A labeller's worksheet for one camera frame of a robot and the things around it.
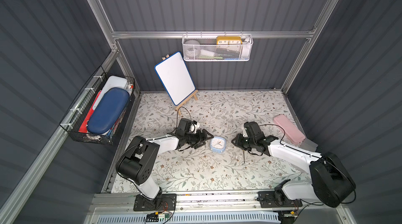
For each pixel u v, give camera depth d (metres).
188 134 0.79
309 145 0.91
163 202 0.73
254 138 0.68
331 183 0.43
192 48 0.83
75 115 0.62
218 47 0.91
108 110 0.69
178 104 1.02
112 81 0.77
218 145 0.89
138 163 0.46
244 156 0.89
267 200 0.73
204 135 0.80
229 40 0.87
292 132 0.96
